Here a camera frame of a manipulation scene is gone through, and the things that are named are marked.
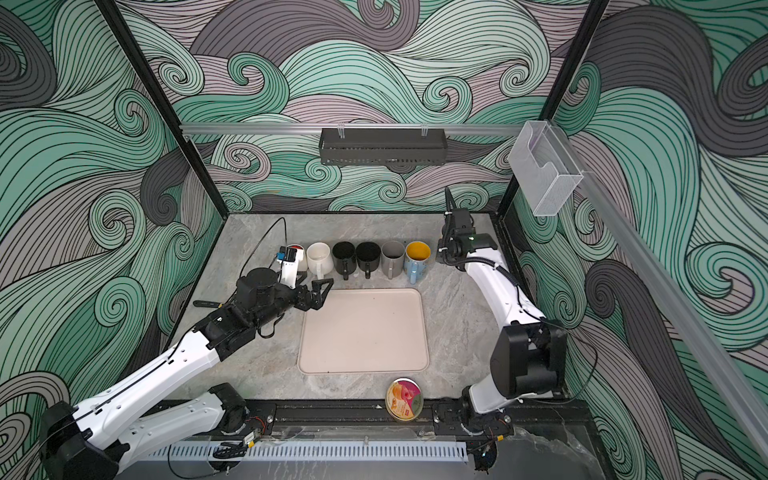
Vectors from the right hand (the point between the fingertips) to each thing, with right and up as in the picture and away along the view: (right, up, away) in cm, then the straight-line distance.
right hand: (452, 252), depth 86 cm
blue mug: (-9, -2, +10) cm, 14 cm away
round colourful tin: (-15, -36, -13) cm, 41 cm away
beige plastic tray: (-26, -24, +4) cm, 36 cm away
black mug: (-34, -3, +16) cm, 38 cm away
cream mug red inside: (-39, 0, -20) cm, 44 cm away
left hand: (-36, -5, -12) cm, 39 cm away
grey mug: (-17, -2, +9) cm, 20 cm away
